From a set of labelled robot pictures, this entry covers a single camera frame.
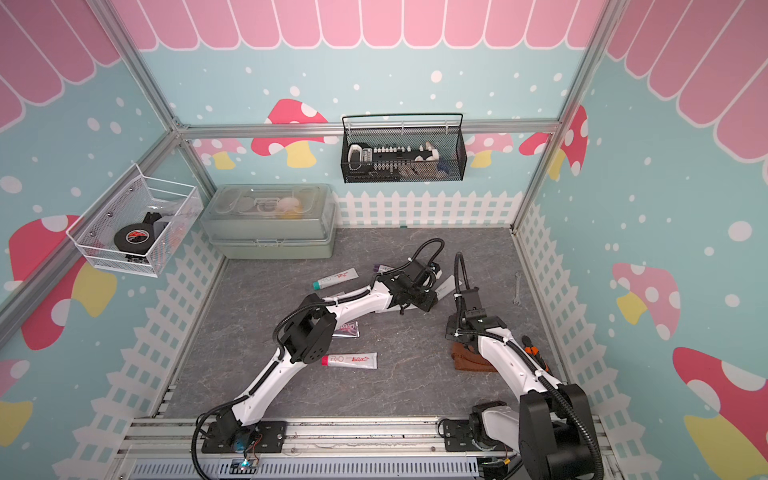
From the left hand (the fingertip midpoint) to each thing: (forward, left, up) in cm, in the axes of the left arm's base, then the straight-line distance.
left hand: (432, 302), depth 98 cm
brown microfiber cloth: (-20, -9, +2) cm, 22 cm away
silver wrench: (+1, -29, -1) cm, 29 cm away
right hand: (-11, -6, +4) cm, 13 cm away
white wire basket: (+10, +74, +31) cm, 81 cm away
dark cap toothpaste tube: (+5, -5, +2) cm, 7 cm away
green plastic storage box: (+24, +57, +12) cm, 63 cm away
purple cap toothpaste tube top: (+13, +18, +1) cm, 22 cm away
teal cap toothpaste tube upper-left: (+9, +31, 0) cm, 33 cm away
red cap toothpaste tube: (-20, +21, +1) cm, 29 cm away
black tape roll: (-3, +75, +34) cm, 82 cm away
